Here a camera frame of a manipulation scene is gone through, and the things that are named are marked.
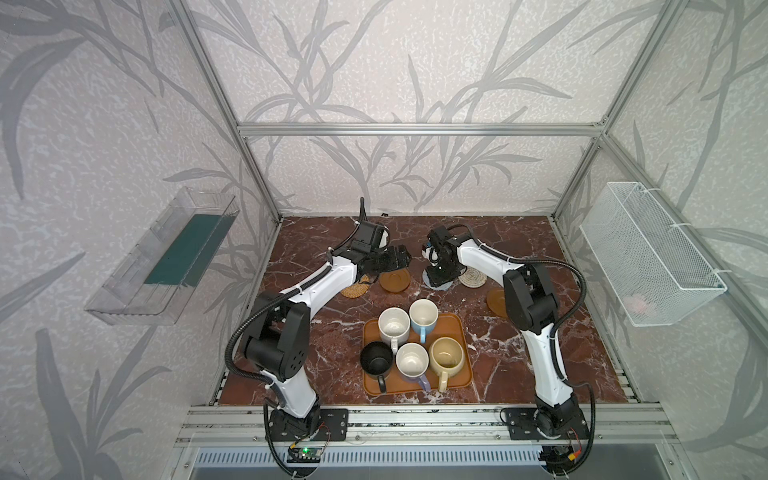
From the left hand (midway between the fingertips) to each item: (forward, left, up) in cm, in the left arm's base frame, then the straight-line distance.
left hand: (406, 251), depth 89 cm
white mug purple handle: (-28, -2, -14) cm, 31 cm away
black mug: (-28, +8, -14) cm, 32 cm away
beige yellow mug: (-26, -12, -14) cm, 32 cm away
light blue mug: (-15, -5, -12) cm, 20 cm away
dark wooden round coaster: (0, +4, -16) cm, 17 cm away
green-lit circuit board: (-50, +24, -17) cm, 57 cm away
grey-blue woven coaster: (-4, -12, -14) cm, 19 cm away
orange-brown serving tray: (-20, +10, -14) cm, 27 cm away
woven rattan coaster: (-4, +17, -16) cm, 23 cm away
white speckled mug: (-17, +3, -14) cm, 22 cm away
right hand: (+1, -10, -14) cm, 17 cm away
